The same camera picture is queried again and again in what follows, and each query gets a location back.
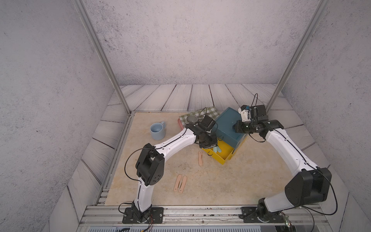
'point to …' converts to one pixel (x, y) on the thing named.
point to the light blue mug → (158, 130)
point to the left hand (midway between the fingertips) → (220, 146)
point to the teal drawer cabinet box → (226, 133)
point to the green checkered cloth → (211, 111)
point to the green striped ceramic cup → (192, 118)
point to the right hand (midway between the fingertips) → (233, 128)
